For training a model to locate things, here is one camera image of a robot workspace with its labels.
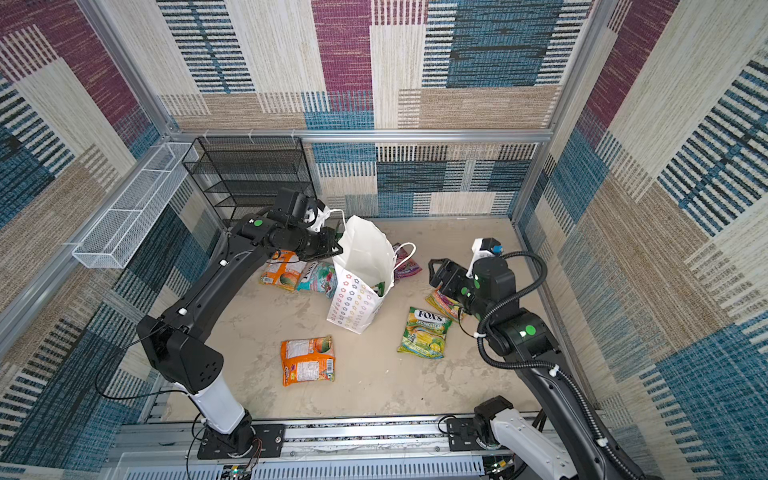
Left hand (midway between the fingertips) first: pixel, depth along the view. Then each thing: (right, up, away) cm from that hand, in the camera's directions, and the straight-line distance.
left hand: (345, 245), depth 77 cm
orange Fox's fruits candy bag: (+29, -18, +17) cm, 38 cm away
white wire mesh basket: (-53, 0, -7) cm, 53 cm away
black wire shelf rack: (-39, +25, +31) cm, 56 cm away
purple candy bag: (+18, -7, +26) cm, 32 cm away
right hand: (+23, -6, -8) cm, 25 cm away
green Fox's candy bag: (+22, -25, +10) cm, 35 cm away
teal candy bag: (-11, -10, +22) cm, 26 cm away
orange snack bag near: (-11, -31, +6) cm, 33 cm away
